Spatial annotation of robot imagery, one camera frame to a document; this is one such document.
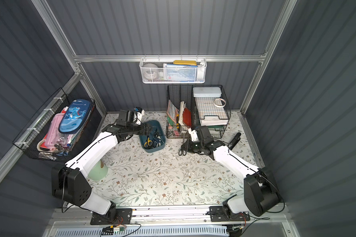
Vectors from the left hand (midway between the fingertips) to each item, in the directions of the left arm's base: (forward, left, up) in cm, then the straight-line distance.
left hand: (148, 126), depth 84 cm
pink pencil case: (-13, +40, +10) cm, 43 cm away
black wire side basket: (-19, +44, +13) cm, 50 cm away
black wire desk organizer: (+35, -27, -17) cm, 47 cm away
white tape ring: (+18, -45, -1) cm, 48 cm away
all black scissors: (+9, -2, -20) cm, 22 cm away
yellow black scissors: (+1, +3, -19) cm, 19 cm away
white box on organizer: (+30, -38, +2) cm, 48 cm away
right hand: (-9, -21, -6) cm, 23 cm away
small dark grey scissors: (-16, -22, +2) cm, 27 cm away
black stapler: (+1, -56, -19) cm, 59 cm away
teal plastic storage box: (+2, -2, -17) cm, 18 cm away
